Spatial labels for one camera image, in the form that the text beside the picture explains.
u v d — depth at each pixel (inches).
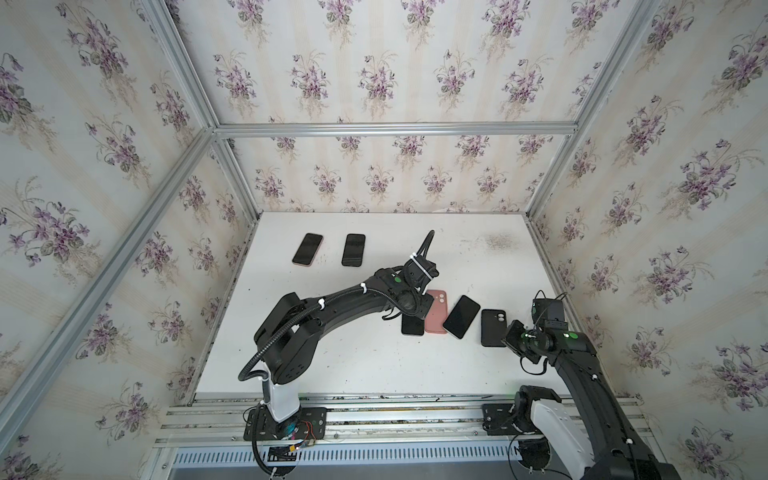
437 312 36.8
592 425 18.1
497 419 28.9
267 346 15.7
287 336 17.9
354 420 29.5
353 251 42.5
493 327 35.3
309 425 28.3
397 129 41.4
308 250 42.7
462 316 37.0
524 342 27.6
